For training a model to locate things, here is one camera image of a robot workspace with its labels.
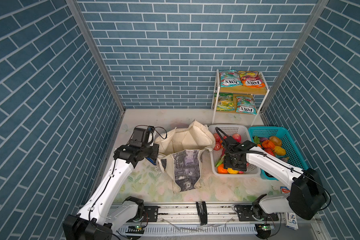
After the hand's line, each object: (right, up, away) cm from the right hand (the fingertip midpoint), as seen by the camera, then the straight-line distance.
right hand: (228, 165), depth 83 cm
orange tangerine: (-5, -2, 0) cm, 5 cm away
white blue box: (+26, -23, -13) cm, 37 cm away
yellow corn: (+35, +6, +10) cm, 37 cm away
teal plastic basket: (+40, +3, +3) cm, 40 cm away
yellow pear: (+1, -2, -4) cm, 4 cm away
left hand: (-40, +11, -6) cm, 42 cm away
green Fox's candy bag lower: (+16, +36, +15) cm, 42 cm away
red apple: (+10, +14, +15) cm, 23 cm away
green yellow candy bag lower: (+2, +38, +17) cm, 42 cm away
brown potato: (+35, +12, +13) cm, 39 cm away
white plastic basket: (+14, +19, +13) cm, 27 cm away
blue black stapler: (-46, +1, +8) cm, 47 cm away
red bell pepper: (+27, +7, +6) cm, 29 cm away
